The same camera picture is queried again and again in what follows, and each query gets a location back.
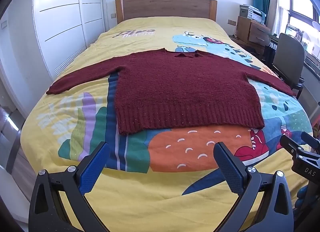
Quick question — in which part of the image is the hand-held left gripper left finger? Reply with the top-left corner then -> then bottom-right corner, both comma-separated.
29,141 -> 112,232

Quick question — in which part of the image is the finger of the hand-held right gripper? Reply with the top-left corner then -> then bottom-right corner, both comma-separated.
279,134 -> 304,157
301,131 -> 320,149

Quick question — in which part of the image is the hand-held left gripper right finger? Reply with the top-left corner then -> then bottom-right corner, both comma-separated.
213,142 -> 294,232

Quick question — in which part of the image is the dark red knitted sweater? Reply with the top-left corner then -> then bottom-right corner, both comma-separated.
46,48 -> 297,135

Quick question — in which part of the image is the bed with yellow cartoon duvet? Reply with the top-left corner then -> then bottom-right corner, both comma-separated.
20,16 -> 314,232

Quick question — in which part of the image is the grey office chair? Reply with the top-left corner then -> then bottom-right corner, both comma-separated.
271,33 -> 307,93

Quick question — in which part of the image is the black bag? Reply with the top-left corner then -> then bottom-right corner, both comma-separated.
262,43 -> 278,65

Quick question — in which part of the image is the wooden nightstand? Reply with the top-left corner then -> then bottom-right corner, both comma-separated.
236,16 -> 272,45

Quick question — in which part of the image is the white printer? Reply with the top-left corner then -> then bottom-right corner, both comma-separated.
239,4 -> 267,24

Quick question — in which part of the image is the window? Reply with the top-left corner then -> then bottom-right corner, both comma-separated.
277,0 -> 320,47

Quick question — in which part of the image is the white wardrobe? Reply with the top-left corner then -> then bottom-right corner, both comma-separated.
0,0 -> 108,115

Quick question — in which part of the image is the wooden bed headboard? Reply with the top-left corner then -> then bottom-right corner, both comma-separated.
115,0 -> 218,25

